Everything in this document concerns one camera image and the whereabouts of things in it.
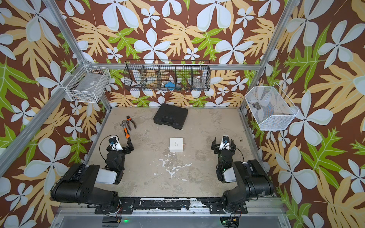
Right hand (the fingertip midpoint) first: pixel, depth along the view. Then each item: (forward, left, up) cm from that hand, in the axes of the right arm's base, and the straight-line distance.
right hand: (223, 138), depth 89 cm
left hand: (0, +64, +1) cm, 64 cm away
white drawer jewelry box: (+1, +30, -8) cm, 31 cm away
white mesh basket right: (+12, -27, +16) cm, 33 cm away
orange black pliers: (+24, +67, -9) cm, 72 cm away
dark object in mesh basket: (+14, -20, +15) cm, 29 cm away
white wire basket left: (+24, +84, +25) cm, 91 cm away
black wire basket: (+39, +36, +21) cm, 57 cm away
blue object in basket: (+31, +34, +18) cm, 49 cm away
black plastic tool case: (+23, +34, -3) cm, 41 cm away
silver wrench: (+19, +71, -9) cm, 74 cm away
